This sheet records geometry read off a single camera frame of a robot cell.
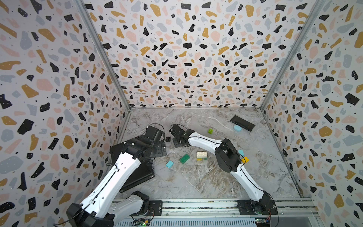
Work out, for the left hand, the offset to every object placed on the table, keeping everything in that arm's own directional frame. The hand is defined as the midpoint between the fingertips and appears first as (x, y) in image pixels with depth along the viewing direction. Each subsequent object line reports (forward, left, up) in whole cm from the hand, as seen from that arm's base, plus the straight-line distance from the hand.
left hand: (157, 150), depth 75 cm
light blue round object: (+28, -54, -19) cm, 64 cm away
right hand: (+17, -9, -19) cm, 27 cm away
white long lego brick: (+4, -25, -13) cm, 28 cm away
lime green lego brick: (+25, -33, -19) cm, 46 cm away
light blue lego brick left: (0, -5, -18) cm, 19 cm away
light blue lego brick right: (+8, -52, -19) cm, 55 cm away
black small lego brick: (+18, -2, -18) cm, 26 cm away
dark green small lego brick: (+4, -27, -19) cm, 34 cm away
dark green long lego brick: (+3, -14, -18) cm, 23 cm away
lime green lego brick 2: (+3, -23, -19) cm, 30 cm away
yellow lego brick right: (+2, -54, -19) cm, 57 cm away
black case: (-6, +10, -16) cm, 19 cm away
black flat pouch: (+32, -59, -18) cm, 69 cm away
